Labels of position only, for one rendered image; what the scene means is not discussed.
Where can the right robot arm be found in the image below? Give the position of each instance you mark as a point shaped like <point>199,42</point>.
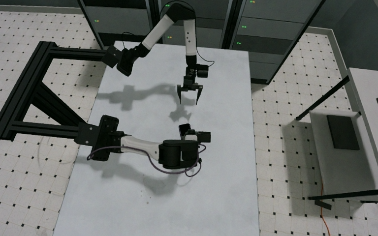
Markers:
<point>167,153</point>

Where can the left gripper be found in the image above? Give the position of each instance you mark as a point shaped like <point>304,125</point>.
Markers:
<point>193,87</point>

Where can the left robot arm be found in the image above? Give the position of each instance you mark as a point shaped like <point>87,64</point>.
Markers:
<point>174,13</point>

